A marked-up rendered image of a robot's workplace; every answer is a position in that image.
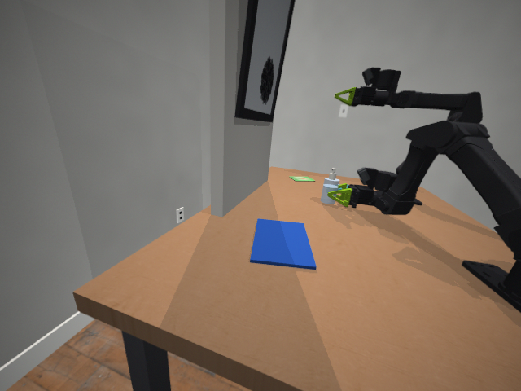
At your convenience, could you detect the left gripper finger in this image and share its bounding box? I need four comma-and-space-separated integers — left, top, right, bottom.
336, 183, 347, 200
327, 188, 352, 207

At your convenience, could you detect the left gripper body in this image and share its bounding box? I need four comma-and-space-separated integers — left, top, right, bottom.
348, 184, 373, 208

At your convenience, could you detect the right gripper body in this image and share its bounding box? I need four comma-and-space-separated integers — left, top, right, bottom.
351, 86, 374, 107

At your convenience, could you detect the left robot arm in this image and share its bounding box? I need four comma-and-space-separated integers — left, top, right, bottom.
354, 121, 521, 313

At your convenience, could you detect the blue flat rectangular panel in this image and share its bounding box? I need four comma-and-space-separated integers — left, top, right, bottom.
250, 219, 317, 270

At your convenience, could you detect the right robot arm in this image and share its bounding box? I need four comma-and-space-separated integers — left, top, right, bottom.
362, 68, 483, 123

